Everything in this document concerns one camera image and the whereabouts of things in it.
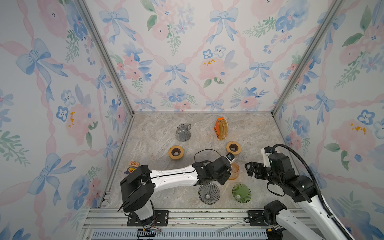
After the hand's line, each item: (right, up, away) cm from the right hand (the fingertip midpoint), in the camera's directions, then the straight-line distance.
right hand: (252, 165), depth 74 cm
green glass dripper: (-3, -17, +7) cm, 19 cm away
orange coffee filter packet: (-11, +19, +27) cm, 34 cm away
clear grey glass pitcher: (-37, +15, +29) cm, 49 cm away
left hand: (-11, -4, +3) cm, 12 cm away
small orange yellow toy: (-66, -5, +17) cm, 69 cm away
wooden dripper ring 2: (-3, +6, +25) cm, 26 cm away
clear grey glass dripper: (-21, -16, +6) cm, 27 cm away
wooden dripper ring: (-41, +3, +23) cm, 47 cm away
